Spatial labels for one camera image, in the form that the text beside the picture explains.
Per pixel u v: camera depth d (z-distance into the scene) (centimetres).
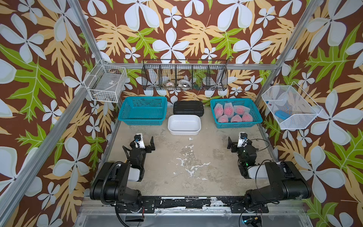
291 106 82
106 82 86
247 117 104
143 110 119
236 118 104
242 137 77
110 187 43
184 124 104
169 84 96
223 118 111
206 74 99
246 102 115
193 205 75
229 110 111
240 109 111
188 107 114
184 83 98
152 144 86
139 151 69
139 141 75
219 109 108
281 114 80
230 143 83
